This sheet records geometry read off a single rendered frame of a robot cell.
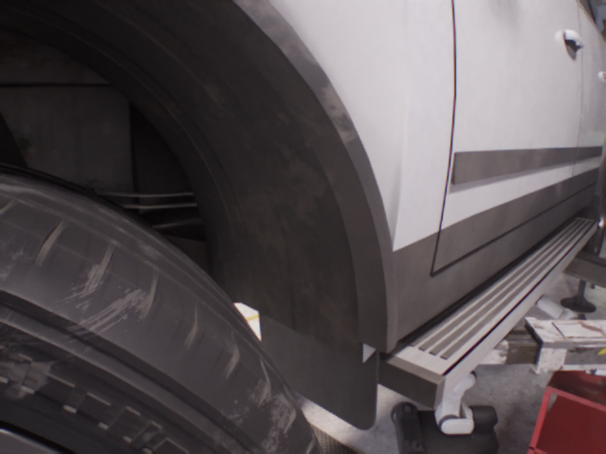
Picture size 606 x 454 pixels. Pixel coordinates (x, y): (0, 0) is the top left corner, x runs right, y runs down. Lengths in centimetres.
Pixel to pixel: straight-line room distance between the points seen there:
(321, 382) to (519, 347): 60
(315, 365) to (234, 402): 44
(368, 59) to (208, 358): 33
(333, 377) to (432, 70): 48
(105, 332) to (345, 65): 33
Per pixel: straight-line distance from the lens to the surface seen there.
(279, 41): 35
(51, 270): 25
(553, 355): 119
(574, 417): 281
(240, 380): 28
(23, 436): 30
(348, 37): 44
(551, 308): 226
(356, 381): 66
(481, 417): 287
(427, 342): 80
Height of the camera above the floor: 205
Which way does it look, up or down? 14 degrees down
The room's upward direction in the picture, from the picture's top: straight up
